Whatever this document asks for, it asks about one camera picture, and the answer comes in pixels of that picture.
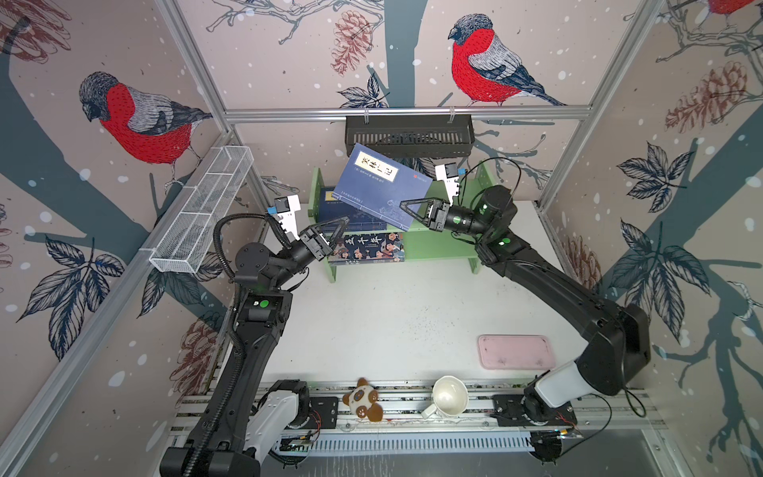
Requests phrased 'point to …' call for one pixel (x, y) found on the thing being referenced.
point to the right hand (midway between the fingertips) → (398, 213)
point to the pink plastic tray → (515, 352)
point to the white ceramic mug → (450, 397)
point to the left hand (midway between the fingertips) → (345, 224)
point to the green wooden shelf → (427, 240)
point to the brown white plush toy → (363, 400)
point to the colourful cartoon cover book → (369, 247)
